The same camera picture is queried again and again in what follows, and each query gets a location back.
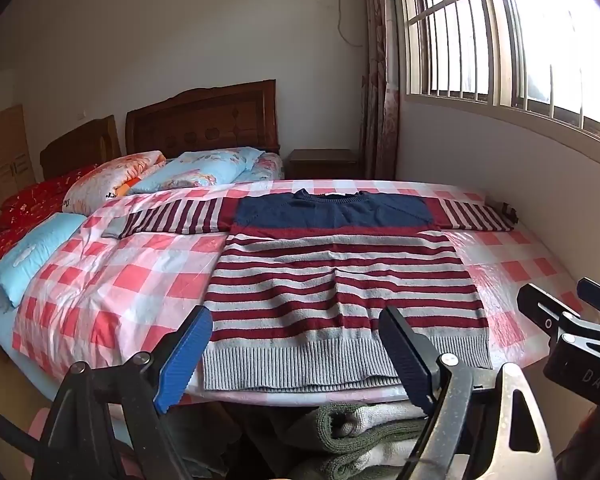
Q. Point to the plain light blue pillow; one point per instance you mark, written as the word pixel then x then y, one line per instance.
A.
pixel 30 255

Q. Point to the folded green white sweater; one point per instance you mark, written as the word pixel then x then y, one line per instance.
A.
pixel 350 430

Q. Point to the large wooden headboard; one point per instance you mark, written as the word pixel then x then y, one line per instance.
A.
pixel 205 120

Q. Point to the white wall socket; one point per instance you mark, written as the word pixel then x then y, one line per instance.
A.
pixel 82 115

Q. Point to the wooden nightstand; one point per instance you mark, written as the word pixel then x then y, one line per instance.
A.
pixel 325 162

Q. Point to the small dark object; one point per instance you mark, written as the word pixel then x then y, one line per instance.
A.
pixel 508 212

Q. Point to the light wooden wardrobe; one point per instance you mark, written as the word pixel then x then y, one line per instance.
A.
pixel 5 160

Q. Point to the red grey striped sweater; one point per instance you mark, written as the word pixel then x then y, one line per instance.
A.
pixel 340 280

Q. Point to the small wooden headboard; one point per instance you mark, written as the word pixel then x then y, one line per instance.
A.
pixel 80 145

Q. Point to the light blue floral pillow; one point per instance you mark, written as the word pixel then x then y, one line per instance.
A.
pixel 205 165

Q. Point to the pink checked plastic tablecloth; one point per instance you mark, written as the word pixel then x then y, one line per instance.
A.
pixel 130 280

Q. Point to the floral curtain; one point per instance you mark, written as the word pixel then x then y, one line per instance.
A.
pixel 380 110

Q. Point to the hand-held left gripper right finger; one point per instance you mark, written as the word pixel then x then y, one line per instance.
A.
pixel 405 360

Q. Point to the orange floral quilt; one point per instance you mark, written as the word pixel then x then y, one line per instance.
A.
pixel 105 180

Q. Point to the barred window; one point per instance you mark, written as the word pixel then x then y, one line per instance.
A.
pixel 495 35

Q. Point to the red patterned bedding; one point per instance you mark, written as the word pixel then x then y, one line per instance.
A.
pixel 30 200

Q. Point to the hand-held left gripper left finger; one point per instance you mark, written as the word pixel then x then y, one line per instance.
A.
pixel 185 360

